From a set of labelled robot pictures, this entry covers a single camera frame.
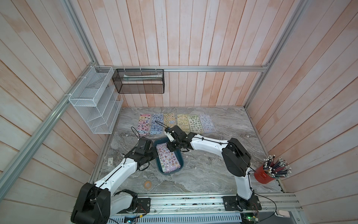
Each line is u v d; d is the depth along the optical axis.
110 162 0.88
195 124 1.10
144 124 1.09
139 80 1.07
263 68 0.95
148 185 0.81
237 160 0.50
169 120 1.11
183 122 1.10
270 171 0.69
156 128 1.07
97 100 0.68
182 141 0.70
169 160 0.88
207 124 1.10
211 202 0.76
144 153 0.66
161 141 0.96
